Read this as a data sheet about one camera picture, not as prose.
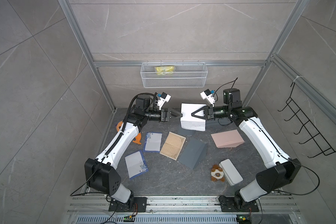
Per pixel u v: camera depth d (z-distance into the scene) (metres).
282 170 0.40
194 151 0.95
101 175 0.42
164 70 0.84
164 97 0.65
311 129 0.66
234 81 0.62
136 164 0.88
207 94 0.63
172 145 0.97
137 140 0.98
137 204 0.73
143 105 0.58
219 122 0.63
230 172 0.81
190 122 0.66
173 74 0.89
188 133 1.02
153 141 0.98
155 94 0.63
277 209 0.74
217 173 0.81
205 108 0.62
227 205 0.73
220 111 0.60
